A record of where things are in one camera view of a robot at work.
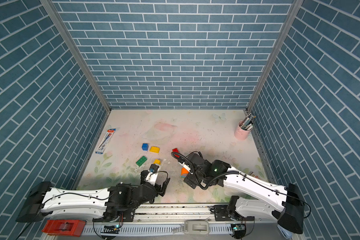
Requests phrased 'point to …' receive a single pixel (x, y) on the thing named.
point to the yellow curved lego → (154, 149)
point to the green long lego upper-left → (141, 161)
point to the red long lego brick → (175, 150)
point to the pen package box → (105, 141)
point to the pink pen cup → (241, 134)
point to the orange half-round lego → (184, 170)
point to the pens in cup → (247, 123)
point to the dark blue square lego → (145, 146)
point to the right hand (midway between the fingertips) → (193, 171)
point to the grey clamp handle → (196, 227)
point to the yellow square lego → (157, 161)
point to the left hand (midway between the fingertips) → (166, 179)
